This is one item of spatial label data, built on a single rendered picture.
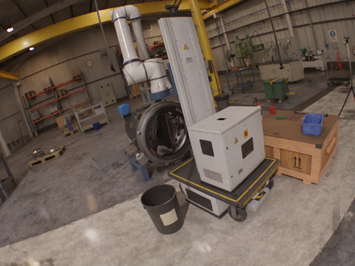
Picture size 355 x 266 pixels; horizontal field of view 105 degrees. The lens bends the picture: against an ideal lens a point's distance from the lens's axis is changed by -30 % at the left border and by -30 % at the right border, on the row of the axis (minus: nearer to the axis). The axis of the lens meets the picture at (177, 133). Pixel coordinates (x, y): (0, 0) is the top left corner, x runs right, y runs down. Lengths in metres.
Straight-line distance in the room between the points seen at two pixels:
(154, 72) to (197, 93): 0.41
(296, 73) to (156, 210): 7.04
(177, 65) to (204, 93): 0.38
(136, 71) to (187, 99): 0.48
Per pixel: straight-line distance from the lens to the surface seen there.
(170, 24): 1.65
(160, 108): 2.17
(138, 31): 1.86
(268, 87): 5.04
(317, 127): 1.93
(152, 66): 1.60
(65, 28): 13.49
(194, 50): 1.74
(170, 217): 1.64
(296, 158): 2.01
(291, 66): 7.54
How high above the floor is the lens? 1.28
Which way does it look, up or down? 18 degrees down
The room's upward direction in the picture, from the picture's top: 16 degrees counter-clockwise
